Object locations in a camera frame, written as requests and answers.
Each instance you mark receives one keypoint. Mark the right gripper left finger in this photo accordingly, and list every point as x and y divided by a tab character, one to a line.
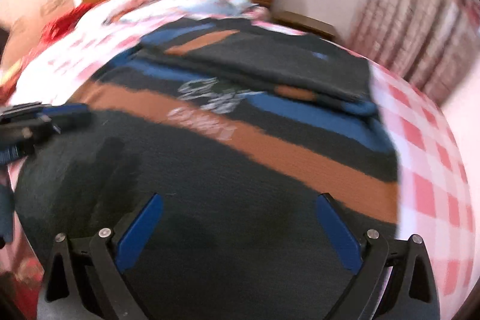
85	276

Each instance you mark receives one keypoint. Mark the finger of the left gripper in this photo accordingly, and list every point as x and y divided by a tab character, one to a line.
67	117

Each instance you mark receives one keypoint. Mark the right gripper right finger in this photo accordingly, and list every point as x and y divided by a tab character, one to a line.
392	279

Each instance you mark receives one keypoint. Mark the dark striped knit sweater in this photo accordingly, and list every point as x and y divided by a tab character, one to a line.
239	130

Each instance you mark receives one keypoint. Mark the pink checkered bed cover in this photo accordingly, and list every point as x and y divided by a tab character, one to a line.
434	197

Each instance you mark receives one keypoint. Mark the blue floral folded quilt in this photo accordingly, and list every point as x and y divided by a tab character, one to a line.
223	8

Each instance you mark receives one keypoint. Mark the dark wooden nightstand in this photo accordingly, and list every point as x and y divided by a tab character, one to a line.
305	24

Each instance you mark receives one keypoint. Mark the pink floral curtain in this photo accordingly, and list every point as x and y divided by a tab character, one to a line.
432	44

